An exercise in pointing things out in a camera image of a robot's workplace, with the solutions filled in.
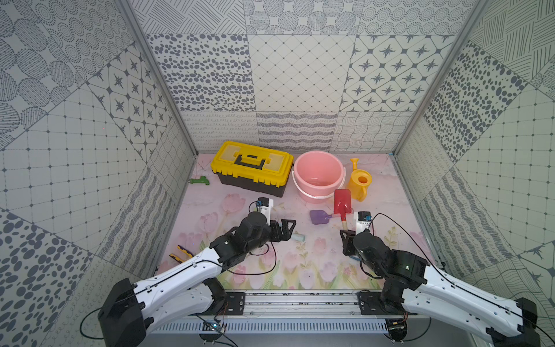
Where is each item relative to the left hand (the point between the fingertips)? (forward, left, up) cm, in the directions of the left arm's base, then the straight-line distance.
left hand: (286, 216), depth 75 cm
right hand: (-4, -21, -5) cm, 21 cm away
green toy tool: (+29, +44, -16) cm, 55 cm away
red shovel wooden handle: (+5, -21, 0) cm, 21 cm away
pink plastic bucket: (+32, -15, -15) cm, 38 cm away
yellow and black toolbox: (+25, +16, -2) cm, 29 cm away
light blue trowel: (0, -5, -18) cm, 18 cm away
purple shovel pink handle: (+10, -15, -18) cm, 25 cm away
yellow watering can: (+23, -33, -8) cm, 41 cm away
